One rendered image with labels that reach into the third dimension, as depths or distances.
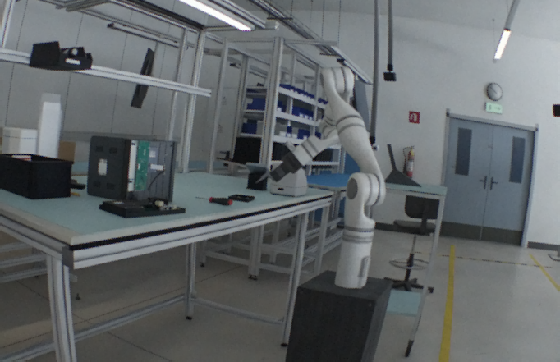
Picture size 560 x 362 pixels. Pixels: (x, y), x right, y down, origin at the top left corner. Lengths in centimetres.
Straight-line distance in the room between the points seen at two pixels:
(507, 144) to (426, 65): 204
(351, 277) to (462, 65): 682
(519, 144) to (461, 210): 165
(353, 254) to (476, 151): 660
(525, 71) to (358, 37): 331
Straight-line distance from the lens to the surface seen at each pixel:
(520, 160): 794
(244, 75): 492
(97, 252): 107
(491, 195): 787
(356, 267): 134
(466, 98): 783
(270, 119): 411
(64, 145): 525
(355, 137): 140
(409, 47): 804
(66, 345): 120
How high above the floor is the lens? 124
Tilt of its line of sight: 4 degrees down
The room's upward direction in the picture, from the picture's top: 6 degrees clockwise
